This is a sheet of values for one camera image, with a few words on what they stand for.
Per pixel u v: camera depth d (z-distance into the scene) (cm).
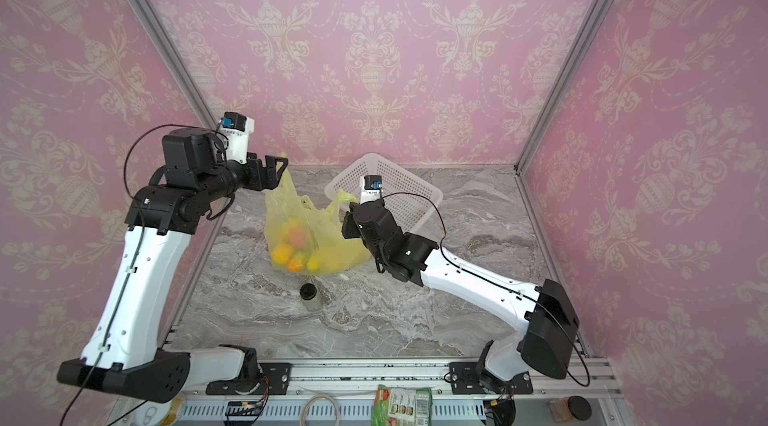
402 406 69
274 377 75
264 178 58
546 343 39
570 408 63
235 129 54
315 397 70
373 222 51
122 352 37
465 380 73
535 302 42
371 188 61
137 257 40
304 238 83
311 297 79
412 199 62
